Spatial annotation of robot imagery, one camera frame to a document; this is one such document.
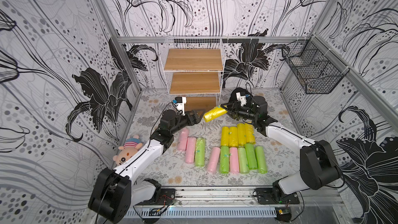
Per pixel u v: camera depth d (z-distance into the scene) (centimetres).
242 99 77
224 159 81
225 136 91
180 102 69
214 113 75
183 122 68
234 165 81
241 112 72
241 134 91
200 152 84
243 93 78
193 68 72
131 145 82
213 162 81
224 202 72
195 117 67
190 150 85
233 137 90
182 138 89
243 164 80
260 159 82
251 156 82
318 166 43
